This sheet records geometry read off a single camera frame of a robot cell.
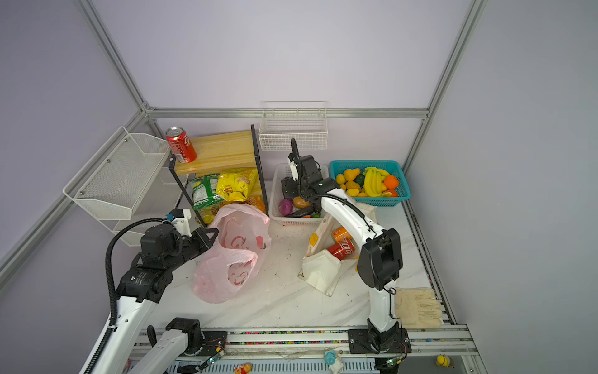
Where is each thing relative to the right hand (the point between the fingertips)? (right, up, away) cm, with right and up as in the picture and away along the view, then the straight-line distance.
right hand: (289, 181), depth 87 cm
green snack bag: (-34, -4, +3) cm, 34 cm away
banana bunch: (+39, +2, +23) cm, 45 cm away
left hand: (-21, -17, -16) cm, 32 cm away
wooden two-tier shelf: (-24, +10, -5) cm, 26 cm away
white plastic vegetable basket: (-8, +6, +24) cm, 26 cm away
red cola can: (+21, -26, +1) cm, 33 cm away
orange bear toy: (-12, -58, -19) cm, 62 cm away
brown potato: (+3, -8, +18) cm, 20 cm away
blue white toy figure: (+15, -56, -20) cm, 61 cm away
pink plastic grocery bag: (-19, -20, +1) cm, 27 cm away
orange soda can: (+20, -21, +6) cm, 30 cm away
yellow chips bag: (-20, -1, +1) cm, 20 cm away
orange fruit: (+47, +2, +21) cm, 51 cm away
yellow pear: (+29, +6, +28) cm, 40 cm away
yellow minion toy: (+49, -56, -18) cm, 76 cm away
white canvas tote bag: (+11, -31, -7) cm, 34 cm away
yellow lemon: (+24, +4, +30) cm, 38 cm away
